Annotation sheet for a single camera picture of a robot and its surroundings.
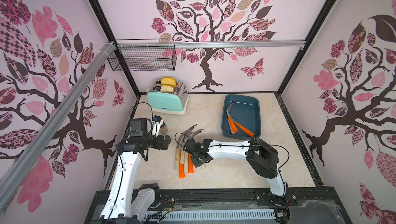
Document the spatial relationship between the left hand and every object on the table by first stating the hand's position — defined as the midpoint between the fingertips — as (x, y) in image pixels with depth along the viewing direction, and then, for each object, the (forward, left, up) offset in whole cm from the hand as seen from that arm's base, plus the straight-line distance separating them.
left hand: (160, 141), depth 76 cm
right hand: (-3, -17, -16) cm, 24 cm away
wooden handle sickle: (-1, -6, -15) cm, 16 cm away
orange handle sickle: (-10, -10, -14) cm, 20 cm away
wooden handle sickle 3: (-8, -21, -14) cm, 27 cm away
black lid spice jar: (+14, +3, -11) cm, 18 cm away
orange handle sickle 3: (+16, -41, -12) cm, 46 cm away
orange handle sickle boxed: (+13, -51, -14) cm, 54 cm away
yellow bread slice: (+43, +1, +4) cm, 43 cm away
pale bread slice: (+36, +1, +3) cm, 37 cm away
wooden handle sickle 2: (-5, -12, -14) cm, 19 cm away
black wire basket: (+51, +15, +18) cm, 56 cm away
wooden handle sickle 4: (+14, -40, -13) cm, 45 cm away
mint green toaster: (+29, -4, -3) cm, 30 cm away
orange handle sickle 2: (-9, -15, -15) cm, 23 cm away
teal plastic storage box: (+27, -54, -16) cm, 63 cm away
